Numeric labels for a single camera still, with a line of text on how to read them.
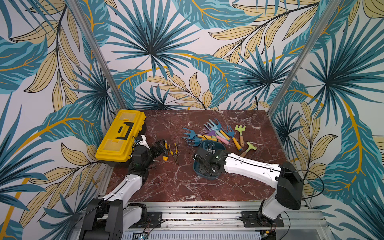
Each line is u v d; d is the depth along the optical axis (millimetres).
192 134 1061
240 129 1099
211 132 1066
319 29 755
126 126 899
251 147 994
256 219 684
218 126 1097
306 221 749
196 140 1015
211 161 580
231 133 1063
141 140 757
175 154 952
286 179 493
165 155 949
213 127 1095
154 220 734
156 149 757
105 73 924
